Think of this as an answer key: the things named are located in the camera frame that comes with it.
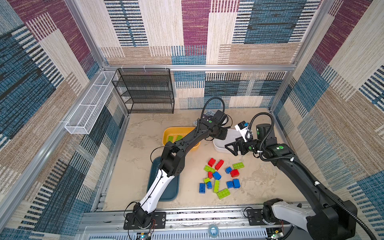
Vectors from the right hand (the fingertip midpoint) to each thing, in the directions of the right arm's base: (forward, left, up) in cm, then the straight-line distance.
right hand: (233, 144), depth 79 cm
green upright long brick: (-15, +9, -16) cm, 24 cm away
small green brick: (-12, +14, -17) cm, 25 cm away
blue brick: (-16, +17, -19) cm, 30 cm away
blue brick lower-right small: (-14, +1, -17) cm, 23 cm away
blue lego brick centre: (-10, +8, -16) cm, 21 cm away
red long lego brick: (-2, +6, -18) cm, 19 cm away
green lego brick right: (-3, -5, -19) cm, 20 cm away
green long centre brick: (-5, +12, -18) cm, 22 cm away
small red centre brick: (-9, +12, -17) cm, 23 cm away
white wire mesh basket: (+19, +87, +1) cm, 89 cm away
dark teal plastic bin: (-18, +33, -19) cm, 42 cm away
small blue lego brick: (-7, +1, -17) cm, 18 cm away
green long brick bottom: (-19, +5, -18) cm, 27 cm away
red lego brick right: (-7, -3, -21) cm, 22 cm away
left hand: (+13, +1, -10) cm, 16 cm away
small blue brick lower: (-15, +13, -17) cm, 26 cm away
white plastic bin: (+7, +6, -11) cm, 14 cm away
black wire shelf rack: (+48, +56, -1) cm, 74 cm away
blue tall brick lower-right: (-14, -2, -18) cm, 23 cm away
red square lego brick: (-1, +10, -17) cm, 20 cm away
